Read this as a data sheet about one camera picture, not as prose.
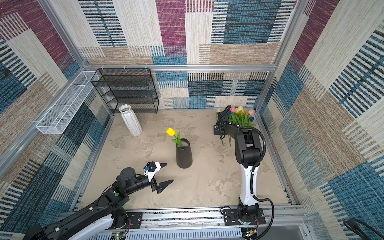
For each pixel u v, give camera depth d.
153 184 0.66
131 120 0.93
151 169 0.62
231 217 0.73
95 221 0.54
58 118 0.71
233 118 1.08
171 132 0.70
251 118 1.12
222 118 0.87
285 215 0.76
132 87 1.08
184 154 0.82
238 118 1.11
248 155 0.57
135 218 0.74
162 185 0.67
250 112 1.12
